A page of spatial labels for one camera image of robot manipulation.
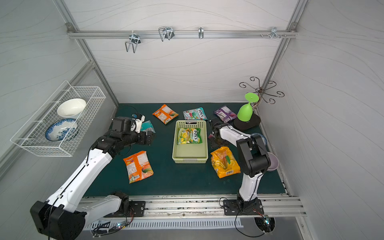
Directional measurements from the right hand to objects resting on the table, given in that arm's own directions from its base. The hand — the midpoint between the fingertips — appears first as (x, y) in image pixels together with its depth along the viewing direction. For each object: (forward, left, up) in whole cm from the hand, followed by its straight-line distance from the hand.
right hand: (219, 142), depth 96 cm
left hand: (-8, +40, +20) cm, 46 cm away
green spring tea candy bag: (+5, +21, 0) cm, 21 cm away
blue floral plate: (-15, +74, +32) cm, 82 cm away
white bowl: (-4, +76, +34) cm, 83 cm away
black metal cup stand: (+17, -21, +28) cm, 39 cm away
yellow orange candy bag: (-14, -2, +1) cm, 15 cm away
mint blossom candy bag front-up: (+24, +15, +1) cm, 28 cm away
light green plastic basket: (-2, +19, -1) cm, 19 cm away
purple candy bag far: (+25, -6, -1) cm, 26 cm away
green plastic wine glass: (+8, -13, +21) cm, 25 cm away
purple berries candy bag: (+5, +6, 0) cm, 8 cm away
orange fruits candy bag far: (+23, +40, +1) cm, 46 cm away
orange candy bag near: (-18, +48, 0) cm, 52 cm away
